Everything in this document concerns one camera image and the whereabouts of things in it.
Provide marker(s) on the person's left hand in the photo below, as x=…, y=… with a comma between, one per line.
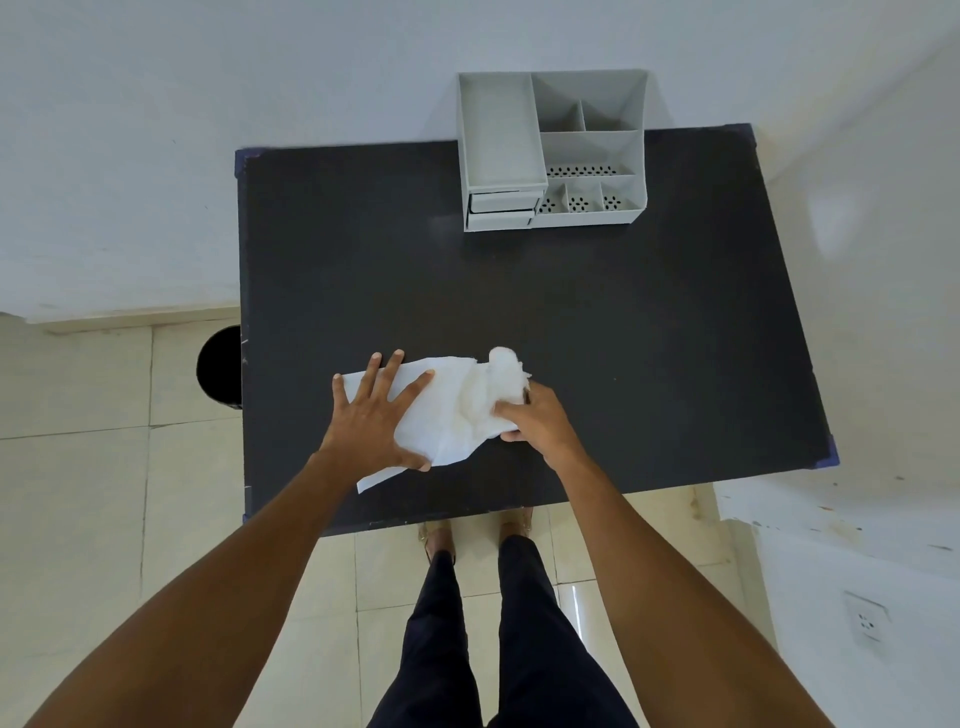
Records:
x=371, y=435

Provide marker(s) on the person's right hand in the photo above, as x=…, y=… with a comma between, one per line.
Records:
x=547, y=431

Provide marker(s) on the white plastic packet bag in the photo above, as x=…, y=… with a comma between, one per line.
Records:
x=442, y=424

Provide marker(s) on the black trash bin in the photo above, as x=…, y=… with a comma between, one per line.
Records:
x=221, y=367

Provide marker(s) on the grey desk organizer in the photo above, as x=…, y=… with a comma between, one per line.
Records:
x=499, y=127

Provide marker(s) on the person's right forearm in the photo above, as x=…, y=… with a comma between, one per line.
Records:
x=675, y=600

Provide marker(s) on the person's left forearm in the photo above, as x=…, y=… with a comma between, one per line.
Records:
x=225, y=592

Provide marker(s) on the person's right sandal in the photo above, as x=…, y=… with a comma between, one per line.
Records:
x=516, y=521

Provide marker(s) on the person's sandal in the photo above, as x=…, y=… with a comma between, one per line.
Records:
x=516, y=521
x=436, y=536

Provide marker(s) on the person's left sandal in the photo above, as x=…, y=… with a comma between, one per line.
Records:
x=436, y=536

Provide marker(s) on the person's black trousers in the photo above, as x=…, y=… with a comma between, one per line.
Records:
x=435, y=645

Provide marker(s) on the blue tape table corner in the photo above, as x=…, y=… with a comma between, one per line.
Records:
x=829, y=454
x=244, y=157

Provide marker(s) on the white wall socket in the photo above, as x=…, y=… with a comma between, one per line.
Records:
x=866, y=621

